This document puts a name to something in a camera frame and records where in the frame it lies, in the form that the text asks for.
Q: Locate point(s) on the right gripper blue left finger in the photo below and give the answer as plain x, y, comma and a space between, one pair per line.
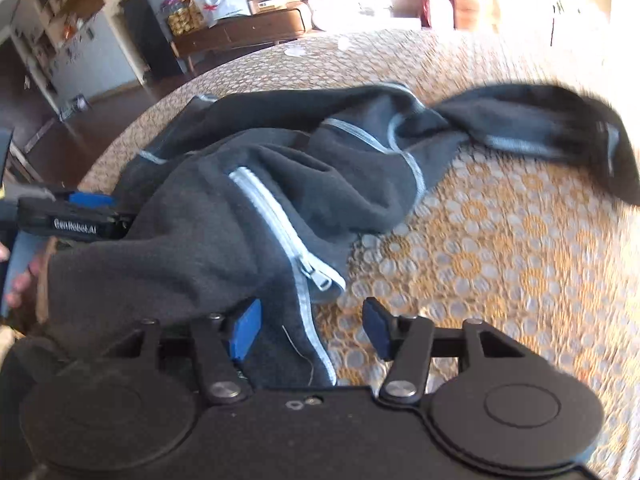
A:
221, 342

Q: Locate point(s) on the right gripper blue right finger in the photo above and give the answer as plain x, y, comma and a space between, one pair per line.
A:
405, 343

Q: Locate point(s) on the dark grey zip jacket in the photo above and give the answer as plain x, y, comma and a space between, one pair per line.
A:
262, 194

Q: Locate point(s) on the person's left hand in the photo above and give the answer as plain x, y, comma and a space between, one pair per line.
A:
30, 288

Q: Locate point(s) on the yellow lace tablecloth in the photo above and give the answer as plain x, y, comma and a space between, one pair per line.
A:
535, 249

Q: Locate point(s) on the wooden shelf unit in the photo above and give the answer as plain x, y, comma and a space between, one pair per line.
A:
77, 48

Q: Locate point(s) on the wooden sideboard with drawers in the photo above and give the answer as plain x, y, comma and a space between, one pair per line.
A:
255, 30

